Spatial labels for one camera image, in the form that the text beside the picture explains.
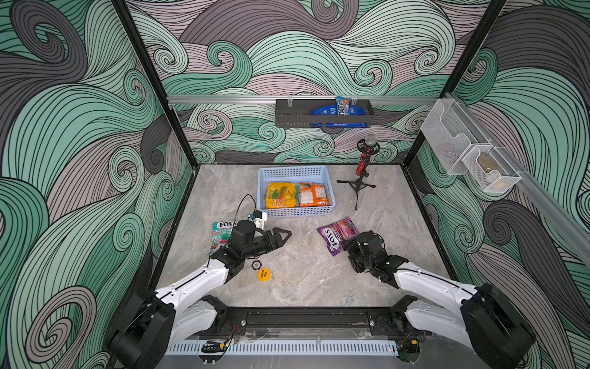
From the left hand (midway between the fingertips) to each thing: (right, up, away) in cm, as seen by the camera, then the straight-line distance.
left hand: (287, 234), depth 79 cm
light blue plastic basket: (+14, +23, +34) cm, 44 cm away
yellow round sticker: (-9, -16, +4) cm, 19 cm away
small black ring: (-12, -13, +7) cm, 19 cm away
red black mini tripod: (+34, +34, +16) cm, 51 cm away
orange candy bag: (+11, +13, +24) cm, 30 cm away
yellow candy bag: (-3, +13, +23) cm, 26 cm away
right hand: (+22, -7, +8) cm, 25 cm away
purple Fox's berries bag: (+20, -3, +13) cm, 24 cm away
